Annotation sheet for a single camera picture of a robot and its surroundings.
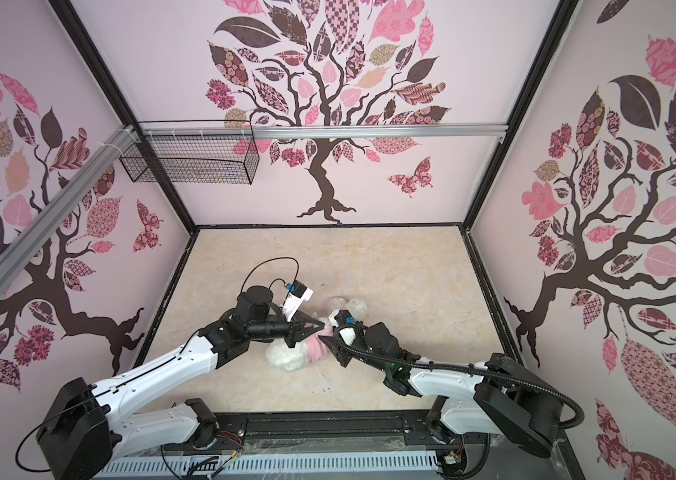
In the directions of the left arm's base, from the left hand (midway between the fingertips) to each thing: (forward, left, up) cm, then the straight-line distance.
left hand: (322, 331), depth 74 cm
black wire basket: (+60, +44, +14) cm, 76 cm away
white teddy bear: (-6, +10, -1) cm, 12 cm away
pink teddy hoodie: (-4, +1, -3) cm, 5 cm away
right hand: (+2, -1, -3) cm, 4 cm away
